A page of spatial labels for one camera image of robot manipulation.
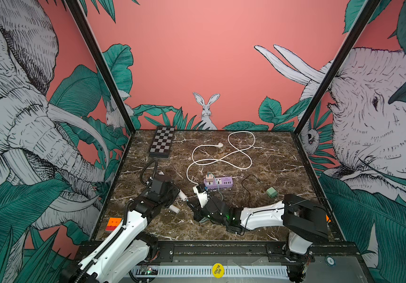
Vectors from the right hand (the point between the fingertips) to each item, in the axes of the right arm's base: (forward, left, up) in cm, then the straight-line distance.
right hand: (186, 202), depth 76 cm
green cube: (+10, -43, -11) cm, 46 cm away
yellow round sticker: (-24, -14, -11) cm, 30 cm away
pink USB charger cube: (+15, -11, -6) cm, 19 cm away
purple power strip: (+15, -15, -9) cm, 23 cm away
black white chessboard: (+43, +20, -8) cm, 49 cm away
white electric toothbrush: (+1, +7, -11) cm, 13 cm away
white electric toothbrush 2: (+3, +2, 0) cm, 4 cm away
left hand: (+8, +2, +1) cm, 8 cm away
